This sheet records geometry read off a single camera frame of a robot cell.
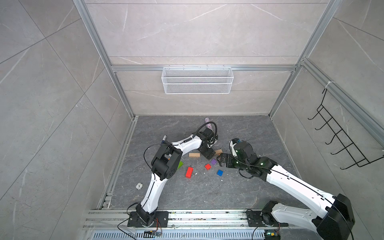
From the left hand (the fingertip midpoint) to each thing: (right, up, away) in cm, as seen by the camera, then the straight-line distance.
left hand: (207, 149), depth 99 cm
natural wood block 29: (+8, -2, +1) cm, 8 cm away
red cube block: (0, -10, -6) cm, 12 cm away
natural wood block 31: (-8, -3, -3) cm, 9 cm away
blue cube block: (+7, -13, -8) cm, 17 cm away
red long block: (-12, -12, -11) cm, 20 cm away
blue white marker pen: (-31, +7, +5) cm, 32 cm away
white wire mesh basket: (-7, +47, +2) cm, 48 cm away
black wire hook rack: (+59, +8, -30) cm, 66 cm away
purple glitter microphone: (+1, +21, +16) cm, 26 cm away
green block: (-17, -8, -6) cm, 20 cm away
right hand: (+7, -2, -19) cm, 20 cm away
